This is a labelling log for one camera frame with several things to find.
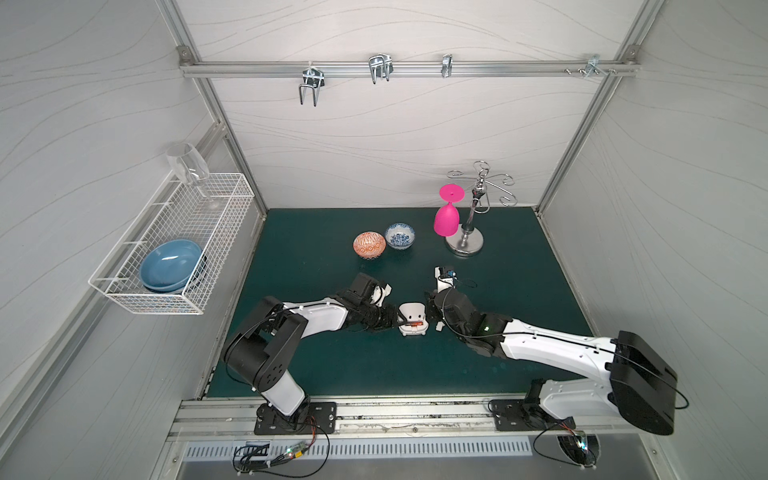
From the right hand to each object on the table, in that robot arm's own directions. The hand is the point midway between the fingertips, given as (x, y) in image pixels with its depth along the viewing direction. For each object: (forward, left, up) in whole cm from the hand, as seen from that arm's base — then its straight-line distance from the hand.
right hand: (427, 292), depth 82 cm
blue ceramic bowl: (-9, +56, +23) cm, 62 cm away
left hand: (-6, +7, -10) cm, 13 cm away
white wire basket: (+7, +62, +23) cm, 67 cm away
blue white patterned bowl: (+30, +9, -12) cm, 34 cm away
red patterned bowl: (+25, +20, -11) cm, 34 cm away
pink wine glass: (+23, -6, +6) cm, 25 cm away
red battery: (-5, +3, -9) cm, 11 cm away
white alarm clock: (-2, +4, -9) cm, 10 cm away
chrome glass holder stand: (+28, -18, -12) cm, 36 cm away
